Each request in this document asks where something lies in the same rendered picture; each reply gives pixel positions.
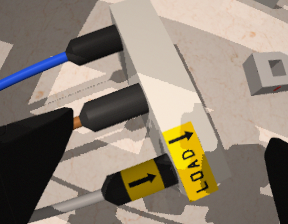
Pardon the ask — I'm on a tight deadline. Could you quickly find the grey square block with square hole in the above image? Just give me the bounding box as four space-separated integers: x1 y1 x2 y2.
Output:
242 51 288 96

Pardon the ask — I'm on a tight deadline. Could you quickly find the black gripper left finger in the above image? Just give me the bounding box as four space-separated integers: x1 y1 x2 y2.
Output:
0 107 75 224

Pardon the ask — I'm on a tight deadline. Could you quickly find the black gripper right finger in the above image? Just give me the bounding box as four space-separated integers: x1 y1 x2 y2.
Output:
264 137 288 224

